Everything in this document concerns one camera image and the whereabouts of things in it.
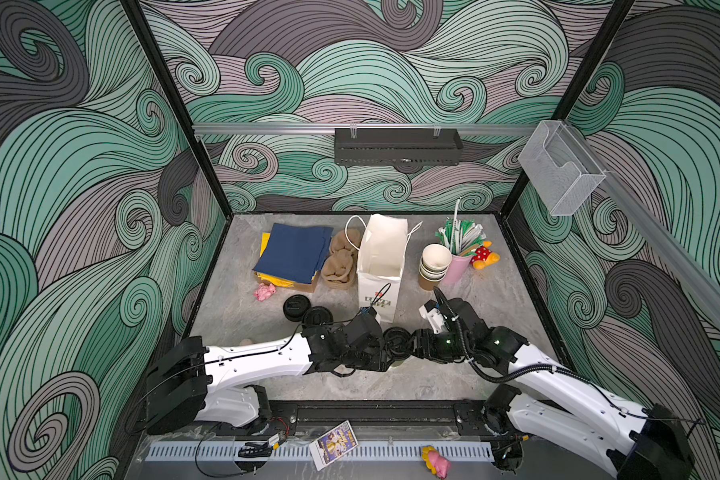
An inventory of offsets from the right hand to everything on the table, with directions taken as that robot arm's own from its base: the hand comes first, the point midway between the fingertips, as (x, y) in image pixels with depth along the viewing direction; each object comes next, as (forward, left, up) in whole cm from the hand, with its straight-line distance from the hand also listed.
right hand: (407, 351), depth 75 cm
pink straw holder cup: (+26, -18, -1) cm, 32 cm away
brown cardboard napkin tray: (+23, +33, -7) cm, 40 cm away
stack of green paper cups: (+24, -10, +3) cm, 26 cm away
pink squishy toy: (+20, +43, -6) cm, 48 cm away
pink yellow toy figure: (-22, -5, -6) cm, 23 cm away
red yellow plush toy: (+34, -31, -5) cm, 46 cm away
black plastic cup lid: (+9, +24, +2) cm, 26 cm away
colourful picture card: (-19, +18, -7) cm, 27 cm away
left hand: (-2, +5, 0) cm, 5 cm away
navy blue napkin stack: (+35, +35, -4) cm, 49 cm away
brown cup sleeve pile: (+28, +19, -5) cm, 34 cm away
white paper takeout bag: (+30, +5, -5) cm, 31 cm away
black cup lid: (+2, +3, +2) cm, 4 cm away
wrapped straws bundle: (+34, -20, +5) cm, 40 cm away
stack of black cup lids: (+16, +33, -7) cm, 37 cm away
